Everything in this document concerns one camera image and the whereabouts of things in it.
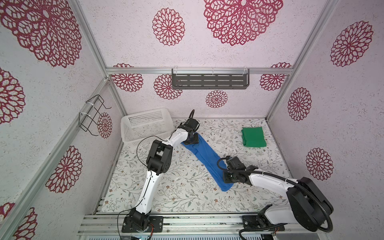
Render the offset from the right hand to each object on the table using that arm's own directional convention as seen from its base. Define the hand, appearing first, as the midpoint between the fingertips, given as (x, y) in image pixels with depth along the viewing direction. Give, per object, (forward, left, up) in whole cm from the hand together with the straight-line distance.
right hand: (223, 175), depth 89 cm
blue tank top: (+9, +8, +2) cm, 12 cm away
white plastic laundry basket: (+34, +59, +2) cm, 68 cm away
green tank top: (+31, -25, -1) cm, 39 cm away
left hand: (+24, +19, -1) cm, 30 cm away
